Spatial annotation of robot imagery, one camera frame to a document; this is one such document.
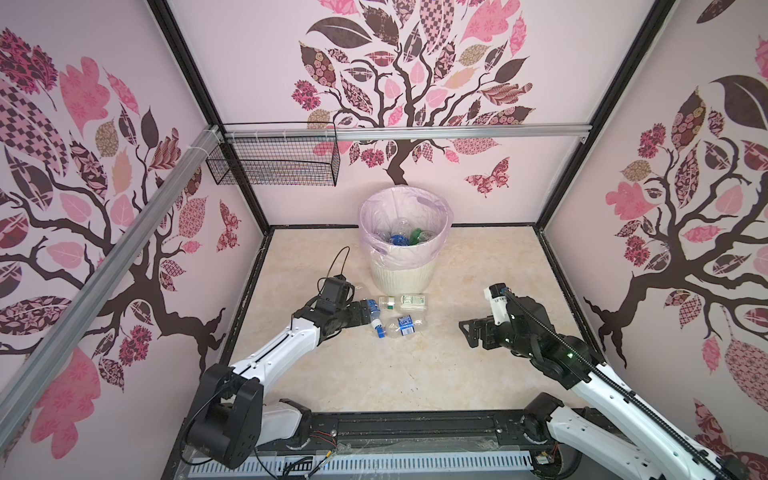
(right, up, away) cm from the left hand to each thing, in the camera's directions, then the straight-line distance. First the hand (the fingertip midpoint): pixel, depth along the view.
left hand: (359, 317), depth 87 cm
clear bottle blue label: (+12, +23, +6) cm, 27 cm away
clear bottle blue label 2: (+5, -2, +2) cm, 6 cm away
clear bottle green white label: (+17, +4, +5) cm, 18 cm away
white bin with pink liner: (+13, +26, +8) cm, 31 cm away
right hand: (+31, +2, -12) cm, 33 cm away
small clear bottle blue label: (+14, -3, 0) cm, 14 cm away
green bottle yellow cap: (+17, +25, +10) cm, 32 cm away
